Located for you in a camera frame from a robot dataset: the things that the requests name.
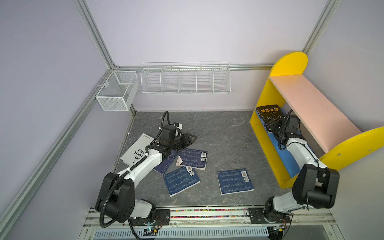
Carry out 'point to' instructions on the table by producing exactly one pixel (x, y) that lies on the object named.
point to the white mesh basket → (120, 92)
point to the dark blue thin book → (164, 166)
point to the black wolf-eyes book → (268, 114)
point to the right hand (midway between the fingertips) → (273, 123)
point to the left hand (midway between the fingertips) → (195, 140)
